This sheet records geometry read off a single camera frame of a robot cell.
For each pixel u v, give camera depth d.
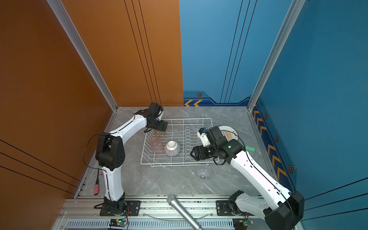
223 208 0.72
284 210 0.37
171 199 0.73
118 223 0.71
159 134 0.96
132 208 0.74
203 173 0.85
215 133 0.56
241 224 0.70
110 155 0.53
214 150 0.54
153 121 0.74
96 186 0.80
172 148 0.89
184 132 1.00
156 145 0.87
